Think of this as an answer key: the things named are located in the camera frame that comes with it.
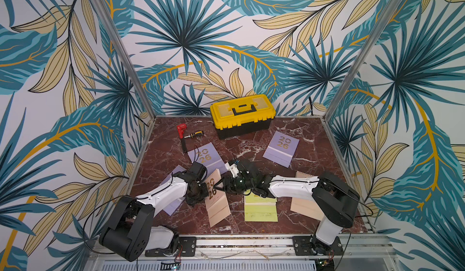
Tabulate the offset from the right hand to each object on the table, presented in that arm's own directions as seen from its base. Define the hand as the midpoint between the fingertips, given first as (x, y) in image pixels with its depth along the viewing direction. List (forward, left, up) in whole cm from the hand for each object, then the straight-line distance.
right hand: (215, 188), depth 79 cm
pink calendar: (-6, 0, -4) cm, 7 cm away
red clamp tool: (+42, +23, -9) cm, 49 cm away
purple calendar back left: (+23, +5, -9) cm, 25 cm away
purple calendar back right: (+26, -36, -10) cm, 46 cm away
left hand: (-2, +5, -10) cm, 11 cm away
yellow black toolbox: (+37, -10, +6) cm, 39 cm away
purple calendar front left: (-5, +20, -10) cm, 23 cm away
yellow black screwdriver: (+38, +13, -9) cm, 41 cm away
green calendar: (-6, -19, -11) cm, 23 cm away
